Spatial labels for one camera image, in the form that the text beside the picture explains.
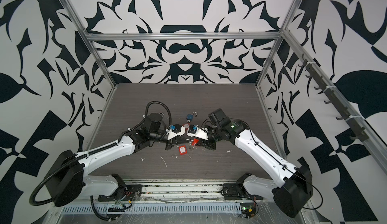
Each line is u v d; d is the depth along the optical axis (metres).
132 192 0.73
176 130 0.62
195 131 0.62
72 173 0.41
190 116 1.02
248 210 0.71
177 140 0.67
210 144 0.65
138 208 0.71
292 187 0.38
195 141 0.71
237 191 0.67
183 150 0.87
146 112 0.62
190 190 0.76
